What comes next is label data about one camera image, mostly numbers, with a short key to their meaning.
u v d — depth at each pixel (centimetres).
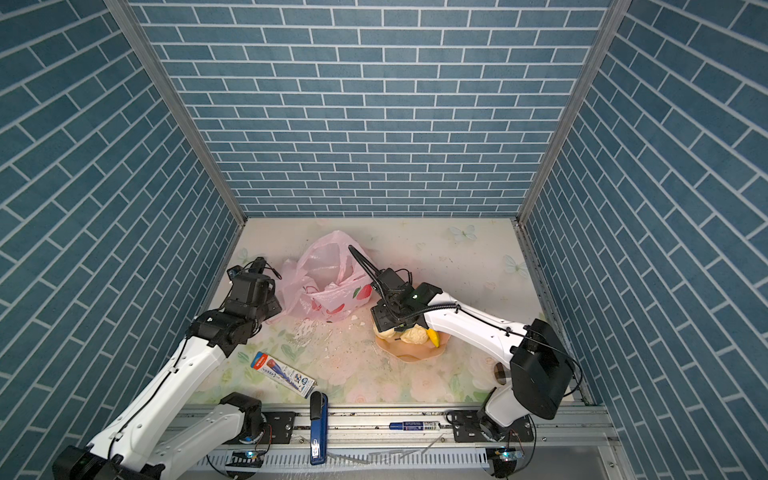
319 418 72
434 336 83
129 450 39
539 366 42
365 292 83
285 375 81
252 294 59
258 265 103
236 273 67
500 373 81
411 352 85
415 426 74
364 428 75
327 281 83
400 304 61
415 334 84
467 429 74
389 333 83
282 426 73
